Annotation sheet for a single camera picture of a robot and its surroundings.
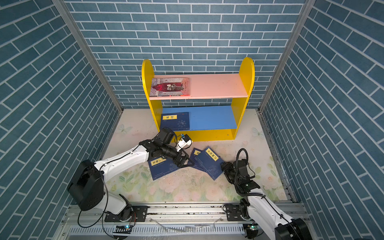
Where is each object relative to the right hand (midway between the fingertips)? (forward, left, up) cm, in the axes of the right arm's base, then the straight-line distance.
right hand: (220, 165), depth 87 cm
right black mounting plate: (-23, -7, -3) cm, 24 cm away
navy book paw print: (+21, +28, +13) cm, 37 cm away
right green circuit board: (-29, -16, -5) cm, 33 cm away
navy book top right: (+3, +6, -2) cm, 7 cm away
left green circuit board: (-35, +47, -6) cm, 59 cm away
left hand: (-4, +17, +12) cm, 21 cm away
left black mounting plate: (-28, +40, -2) cm, 49 cm away
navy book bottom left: (-3, +36, -2) cm, 36 cm away
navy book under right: (+9, +16, -3) cm, 19 cm away
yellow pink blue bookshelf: (+22, +13, +13) cm, 28 cm away
